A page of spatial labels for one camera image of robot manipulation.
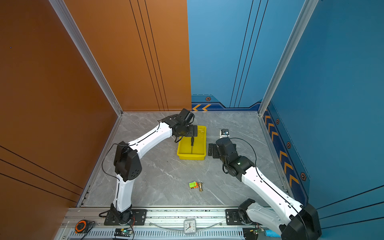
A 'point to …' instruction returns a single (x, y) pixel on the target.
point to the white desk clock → (189, 226)
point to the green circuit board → (122, 232)
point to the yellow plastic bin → (185, 152)
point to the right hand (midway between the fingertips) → (216, 145)
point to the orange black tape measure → (82, 226)
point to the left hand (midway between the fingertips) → (192, 131)
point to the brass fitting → (200, 184)
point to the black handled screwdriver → (192, 141)
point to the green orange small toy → (193, 185)
